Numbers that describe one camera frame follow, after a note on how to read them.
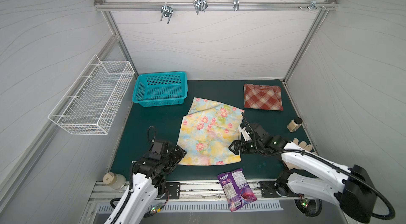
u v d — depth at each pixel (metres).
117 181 0.70
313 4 0.77
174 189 0.74
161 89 1.15
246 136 0.65
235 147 0.71
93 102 0.69
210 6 0.79
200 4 0.76
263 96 1.08
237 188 0.72
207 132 0.93
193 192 0.74
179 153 0.73
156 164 0.58
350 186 0.41
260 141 0.61
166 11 0.79
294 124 0.88
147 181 0.52
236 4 0.78
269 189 0.70
